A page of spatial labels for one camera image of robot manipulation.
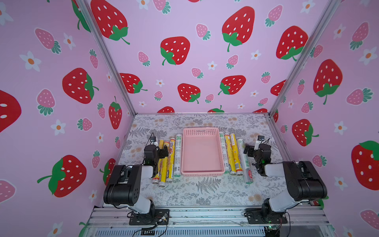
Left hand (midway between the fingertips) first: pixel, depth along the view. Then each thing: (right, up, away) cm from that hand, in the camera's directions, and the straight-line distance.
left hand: (159, 145), depth 95 cm
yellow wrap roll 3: (+50, -12, -7) cm, 52 cm away
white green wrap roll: (+43, -4, -2) cm, 43 cm away
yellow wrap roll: (+1, -18, -12) cm, 21 cm away
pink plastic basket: (+29, -6, +7) cm, 31 cm away
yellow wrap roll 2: (+47, -11, -6) cm, 48 cm away
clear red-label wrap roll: (+55, -9, -5) cm, 56 cm away
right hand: (+67, 0, -1) cm, 67 cm away
